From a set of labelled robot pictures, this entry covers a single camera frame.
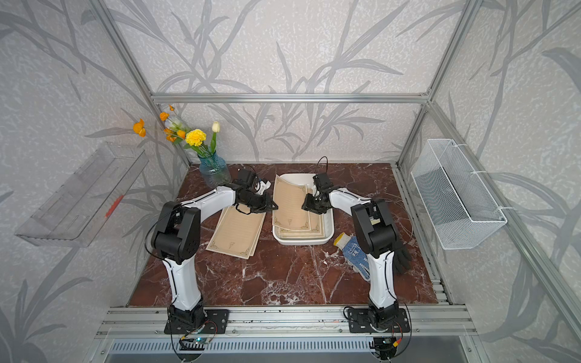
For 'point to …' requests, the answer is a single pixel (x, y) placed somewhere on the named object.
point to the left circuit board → (194, 343)
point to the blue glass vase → (213, 170)
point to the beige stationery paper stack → (316, 224)
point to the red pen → (114, 206)
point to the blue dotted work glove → (354, 255)
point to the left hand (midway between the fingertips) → (277, 206)
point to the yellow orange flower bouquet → (178, 131)
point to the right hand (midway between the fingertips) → (305, 206)
